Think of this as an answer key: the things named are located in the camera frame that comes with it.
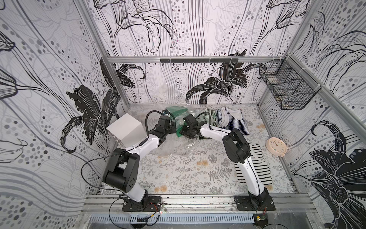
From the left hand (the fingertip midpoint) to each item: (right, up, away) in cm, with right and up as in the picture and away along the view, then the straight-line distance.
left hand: (173, 125), depth 93 cm
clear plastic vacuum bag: (+3, -13, +3) cm, 13 cm away
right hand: (+6, -5, +9) cm, 12 cm away
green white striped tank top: (+29, +5, +14) cm, 33 cm away
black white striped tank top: (+54, -25, -9) cm, 60 cm away
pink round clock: (+67, -13, -2) cm, 69 cm away
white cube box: (-29, -2, -5) cm, 29 cm away
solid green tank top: (+2, +10, +15) cm, 18 cm away
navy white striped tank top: (+45, +4, +18) cm, 48 cm away
